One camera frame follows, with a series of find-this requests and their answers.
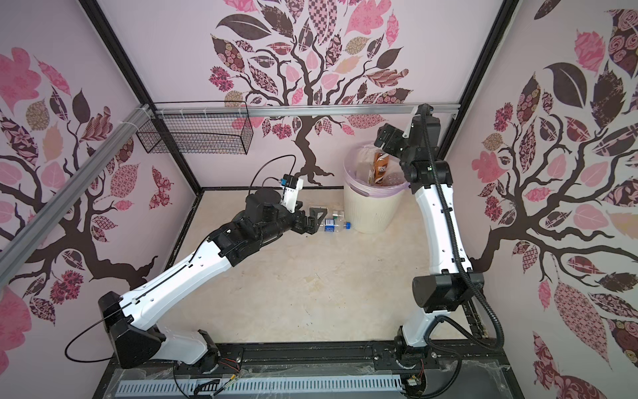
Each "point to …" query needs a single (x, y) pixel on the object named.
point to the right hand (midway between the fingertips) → (393, 130)
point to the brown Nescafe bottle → (380, 166)
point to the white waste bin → (372, 214)
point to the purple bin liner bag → (358, 169)
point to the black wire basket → (223, 127)
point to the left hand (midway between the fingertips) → (313, 211)
